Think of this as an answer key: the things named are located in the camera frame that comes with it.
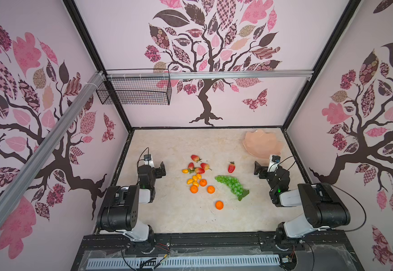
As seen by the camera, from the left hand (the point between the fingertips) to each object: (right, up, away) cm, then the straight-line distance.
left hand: (155, 165), depth 95 cm
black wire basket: (-10, +45, 0) cm, 47 cm away
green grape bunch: (+45, -9, -9) cm, 46 cm away
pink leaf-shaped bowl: (+66, +12, +12) cm, 68 cm away
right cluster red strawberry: (+29, -1, +5) cm, 29 cm away
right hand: (+62, +3, -3) cm, 62 cm away
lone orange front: (+36, -19, -11) cm, 42 cm away
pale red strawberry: (+26, -3, +3) cm, 26 cm away
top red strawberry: (+23, +4, +7) cm, 24 cm away
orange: (+32, -12, -6) cm, 34 cm away
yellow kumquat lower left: (+21, -9, -2) cm, 22 cm away
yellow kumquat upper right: (+25, -6, 0) cm, 26 cm away
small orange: (+28, -9, -2) cm, 29 cm away
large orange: (+23, -12, -5) cm, 26 cm away
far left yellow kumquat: (+17, -4, +3) cm, 18 cm away
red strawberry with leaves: (+21, -2, +3) cm, 21 cm away
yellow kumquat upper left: (+23, -7, 0) cm, 24 cm away
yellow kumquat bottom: (+23, -10, -3) cm, 25 cm away
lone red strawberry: (+45, -1, +3) cm, 45 cm away
